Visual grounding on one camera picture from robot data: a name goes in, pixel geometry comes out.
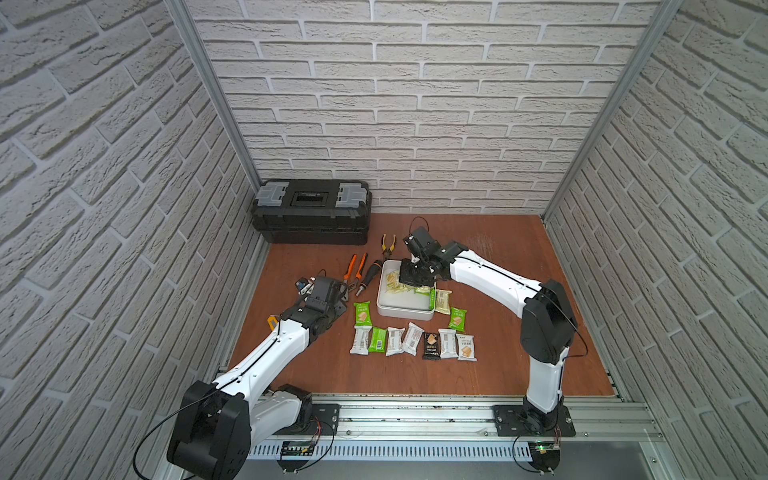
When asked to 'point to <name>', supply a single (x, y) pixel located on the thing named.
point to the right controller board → (545, 456)
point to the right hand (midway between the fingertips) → (405, 277)
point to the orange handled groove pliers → (347, 285)
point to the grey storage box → (401, 301)
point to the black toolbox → (312, 211)
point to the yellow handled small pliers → (384, 247)
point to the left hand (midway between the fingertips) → (340, 299)
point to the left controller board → (294, 448)
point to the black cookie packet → (432, 347)
